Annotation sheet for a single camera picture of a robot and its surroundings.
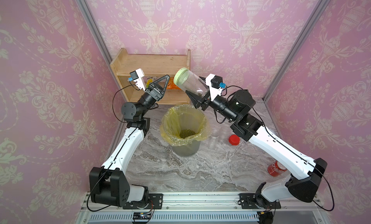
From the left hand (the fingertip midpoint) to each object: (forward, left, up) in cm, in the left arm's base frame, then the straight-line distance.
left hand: (171, 80), depth 56 cm
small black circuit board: (-39, +16, -54) cm, 69 cm away
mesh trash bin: (-10, -6, -41) cm, 42 cm away
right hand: (-2, -10, 0) cm, 10 cm away
